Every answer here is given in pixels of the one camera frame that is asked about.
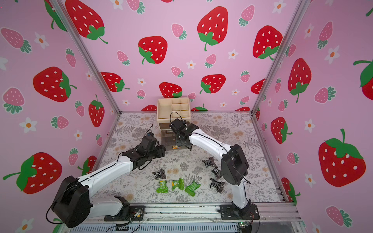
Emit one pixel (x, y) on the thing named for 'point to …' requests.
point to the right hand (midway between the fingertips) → (184, 139)
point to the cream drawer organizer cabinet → (168, 109)
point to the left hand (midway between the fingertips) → (162, 149)
